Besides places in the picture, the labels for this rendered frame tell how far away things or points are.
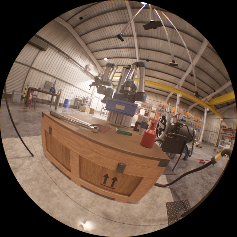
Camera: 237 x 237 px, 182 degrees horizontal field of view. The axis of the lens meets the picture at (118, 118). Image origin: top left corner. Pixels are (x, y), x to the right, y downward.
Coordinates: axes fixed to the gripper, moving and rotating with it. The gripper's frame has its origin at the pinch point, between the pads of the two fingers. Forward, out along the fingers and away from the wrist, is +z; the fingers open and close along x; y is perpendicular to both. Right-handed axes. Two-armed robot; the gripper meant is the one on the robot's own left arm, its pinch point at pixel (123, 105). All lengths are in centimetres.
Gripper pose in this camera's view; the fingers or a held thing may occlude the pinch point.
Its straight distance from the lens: 86.9
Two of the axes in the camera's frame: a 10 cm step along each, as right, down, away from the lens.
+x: 1.7, 0.0, 9.8
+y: 9.5, 2.6, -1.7
